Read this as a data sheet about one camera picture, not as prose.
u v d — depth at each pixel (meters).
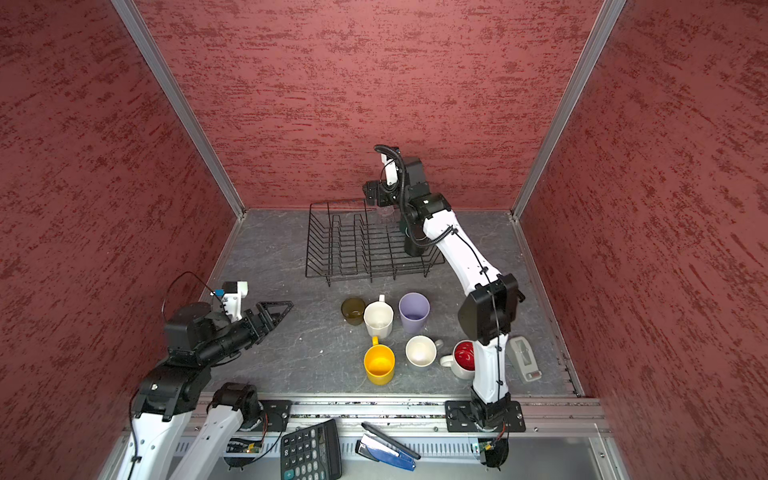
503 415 0.69
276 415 0.73
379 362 0.83
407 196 0.63
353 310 0.91
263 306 0.60
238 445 0.73
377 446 0.69
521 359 0.81
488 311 0.50
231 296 0.62
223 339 0.55
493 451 0.71
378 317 0.87
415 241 1.01
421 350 0.85
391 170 0.71
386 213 1.07
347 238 1.10
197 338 0.52
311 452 0.68
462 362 0.76
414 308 0.84
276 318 0.60
